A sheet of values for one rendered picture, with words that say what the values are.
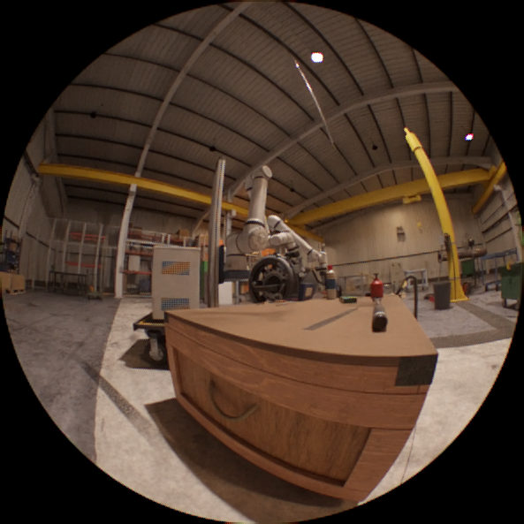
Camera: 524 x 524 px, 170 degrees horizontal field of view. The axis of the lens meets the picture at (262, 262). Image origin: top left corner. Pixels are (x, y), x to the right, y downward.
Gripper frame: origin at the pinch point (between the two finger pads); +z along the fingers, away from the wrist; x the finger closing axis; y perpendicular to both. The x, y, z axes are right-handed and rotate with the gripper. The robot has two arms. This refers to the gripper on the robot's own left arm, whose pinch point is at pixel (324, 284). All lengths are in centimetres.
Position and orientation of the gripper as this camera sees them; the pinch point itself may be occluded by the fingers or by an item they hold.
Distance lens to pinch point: 190.4
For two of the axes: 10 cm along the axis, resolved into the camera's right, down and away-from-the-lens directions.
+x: 6.4, 1.0, 7.6
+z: 0.2, 9.9, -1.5
